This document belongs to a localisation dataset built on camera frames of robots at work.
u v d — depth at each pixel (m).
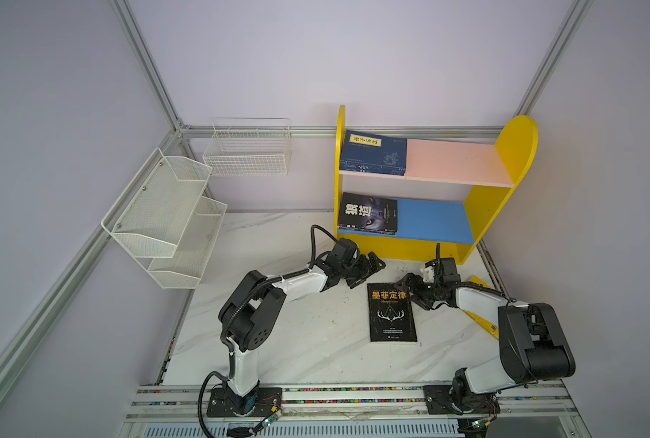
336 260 0.73
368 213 0.96
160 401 0.75
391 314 0.88
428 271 0.88
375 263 0.83
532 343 0.45
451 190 1.20
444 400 0.73
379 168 0.72
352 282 0.84
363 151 0.76
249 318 0.49
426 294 0.80
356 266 0.80
